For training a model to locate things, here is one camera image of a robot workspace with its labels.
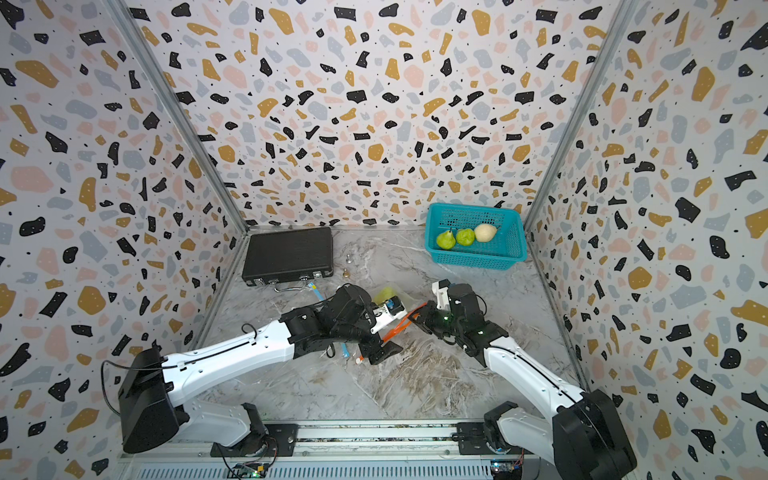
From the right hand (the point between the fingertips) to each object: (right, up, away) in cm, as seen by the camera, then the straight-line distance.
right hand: (406, 316), depth 79 cm
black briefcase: (-46, +16, +38) cm, 62 cm away
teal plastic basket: (+40, +19, +37) cm, 58 cm away
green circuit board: (-37, -35, -9) cm, 51 cm away
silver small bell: (-21, +15, +31) cm, 40 cm away
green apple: (+23, +23, +34) cm, 47 cm away
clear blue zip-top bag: (-13, -3, -17) cm, 22 cm away
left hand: (-2, -3, -5) cm, 6 cm away
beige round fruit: (+31, +25, +35) cm, 53 cm away
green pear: (+15, +22, +33) cm, 42 cm away
